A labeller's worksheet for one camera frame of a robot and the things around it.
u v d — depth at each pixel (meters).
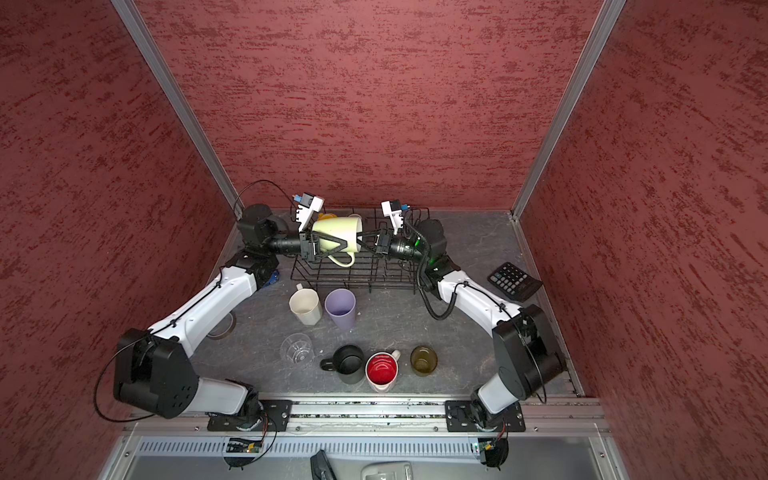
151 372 0.42
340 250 0.63
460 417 0.74
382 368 0.81
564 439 0.77
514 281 0.98
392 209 0.70
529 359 0.44
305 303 0.88
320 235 0.62
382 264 1.00
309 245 0.61
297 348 0.85
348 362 0.81
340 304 0.87
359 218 0.69
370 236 0.70
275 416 0.75
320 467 0.67
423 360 0.83
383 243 0.66
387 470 0.65
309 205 0.64
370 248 0.68
